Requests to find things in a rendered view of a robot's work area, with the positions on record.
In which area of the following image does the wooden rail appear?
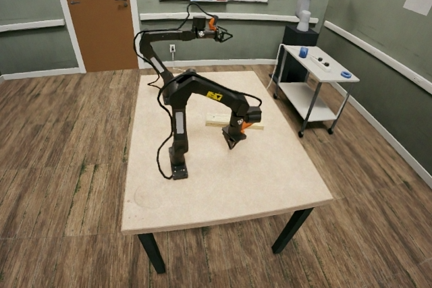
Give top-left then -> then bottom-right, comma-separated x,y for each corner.
205,118 -> 264,130

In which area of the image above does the light wooden slat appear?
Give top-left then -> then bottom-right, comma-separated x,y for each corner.
207,113 -> 231,124

